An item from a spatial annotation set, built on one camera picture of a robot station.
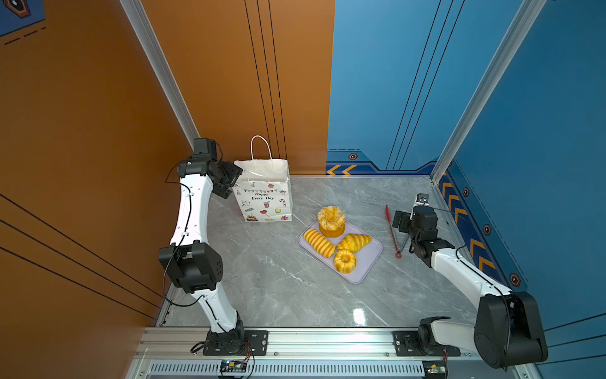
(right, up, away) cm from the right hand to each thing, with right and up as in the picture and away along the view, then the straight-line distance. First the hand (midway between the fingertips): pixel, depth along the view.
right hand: (409, 213), depth 88 cm
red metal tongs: (-2, -17, +5) cm, 18 cm away
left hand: (-63, +14, -4) cm, 65 cm away
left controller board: (-61, -45, -17) cm, 78 cm away
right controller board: (+2, -46, -17) cm, 49 cm away
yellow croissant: (-21, -12, +3) cm, 24 cm away
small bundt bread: (-24, -18, 0) cm, 31 cm away
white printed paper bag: (-55, +9, -1) cm, 56 cm away
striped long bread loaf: (-32, -13, +3) cm, 35 cm away
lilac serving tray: (-16, -17, +4) cm, 24 cm away
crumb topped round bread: (-29, -4, +6) cm, 30 cm away
